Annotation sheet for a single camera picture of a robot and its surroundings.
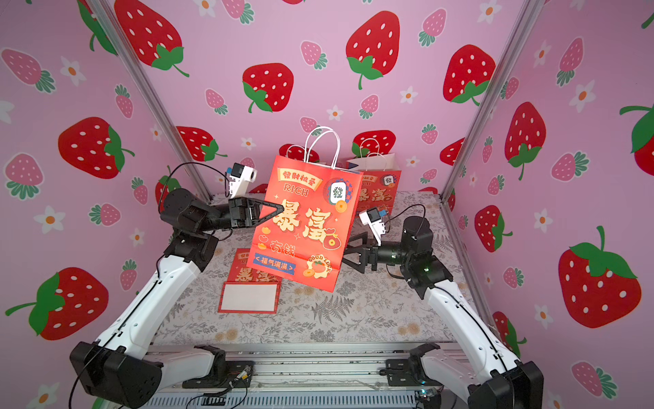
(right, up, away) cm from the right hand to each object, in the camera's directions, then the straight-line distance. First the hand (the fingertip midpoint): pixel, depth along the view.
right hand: (344, 249), depth 64 cm
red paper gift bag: (-34, -18, +27) cm, 48 cm away
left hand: (-14, +9, -9) cm, 19 cm away
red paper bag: (-19, +37, +43) cm, 59 cm away
